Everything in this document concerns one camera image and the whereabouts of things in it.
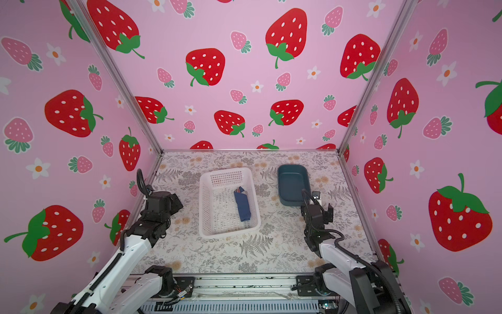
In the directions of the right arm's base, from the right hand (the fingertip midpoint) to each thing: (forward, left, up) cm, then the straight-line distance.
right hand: (320, 203), depth 87 cm
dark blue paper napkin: (0, +36, -8) cm, 37 cm away
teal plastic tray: (+19, +12, -8) cm, 23 cm away
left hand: (-10, +66, +7) cm, 68 cm away
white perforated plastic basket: (-7, +47, -9) cm, 48 cm away
